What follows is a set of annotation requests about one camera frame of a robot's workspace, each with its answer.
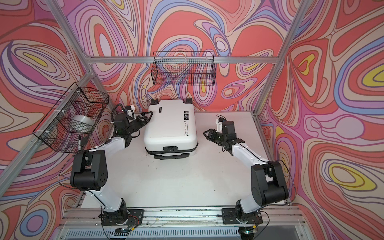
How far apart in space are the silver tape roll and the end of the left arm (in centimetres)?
12

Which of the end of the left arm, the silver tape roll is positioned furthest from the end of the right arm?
the silver tape roll

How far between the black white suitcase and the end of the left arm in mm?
48

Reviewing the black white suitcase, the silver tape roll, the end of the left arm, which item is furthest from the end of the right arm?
the silver tape roll

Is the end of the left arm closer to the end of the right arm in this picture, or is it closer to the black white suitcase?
the black white suitcase

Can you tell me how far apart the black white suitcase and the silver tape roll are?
0.88ft

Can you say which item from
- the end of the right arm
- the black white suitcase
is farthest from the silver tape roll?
the end of the right arm

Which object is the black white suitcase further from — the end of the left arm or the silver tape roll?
the silver tape roll

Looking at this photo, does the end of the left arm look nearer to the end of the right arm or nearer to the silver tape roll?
the silver tape roll

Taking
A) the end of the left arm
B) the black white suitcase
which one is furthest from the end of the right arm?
the end of the left arm

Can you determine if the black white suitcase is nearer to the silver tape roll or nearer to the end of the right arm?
the end of the right arm

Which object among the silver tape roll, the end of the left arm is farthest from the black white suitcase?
the silver tape roll

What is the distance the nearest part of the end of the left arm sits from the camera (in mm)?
716

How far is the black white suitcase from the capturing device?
32.6 inches

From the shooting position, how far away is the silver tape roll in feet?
2.32
